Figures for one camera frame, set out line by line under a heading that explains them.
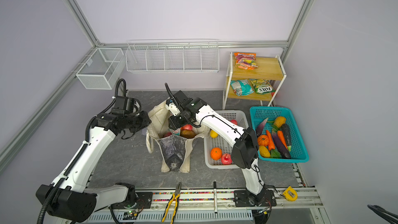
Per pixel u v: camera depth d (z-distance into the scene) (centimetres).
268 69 86
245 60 86
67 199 36
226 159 81
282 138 92
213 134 89
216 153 83
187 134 87
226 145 91
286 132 91
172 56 98
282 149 86
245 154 47
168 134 89
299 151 82
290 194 74
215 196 74
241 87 96
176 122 70
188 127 91
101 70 88
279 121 96
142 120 68
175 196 75
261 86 97
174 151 76
